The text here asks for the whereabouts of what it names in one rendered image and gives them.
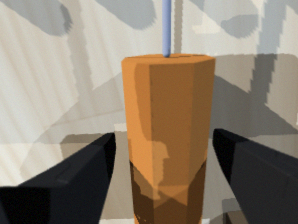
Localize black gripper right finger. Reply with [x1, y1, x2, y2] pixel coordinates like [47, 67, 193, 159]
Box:
[213, 128, 298, 224]

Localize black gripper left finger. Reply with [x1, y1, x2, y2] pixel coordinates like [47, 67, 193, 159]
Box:
[0, 133, 116, 224]

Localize orange-brown tool handle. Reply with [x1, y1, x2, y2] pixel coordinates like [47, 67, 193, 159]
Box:
[121, 0, 216, 224]

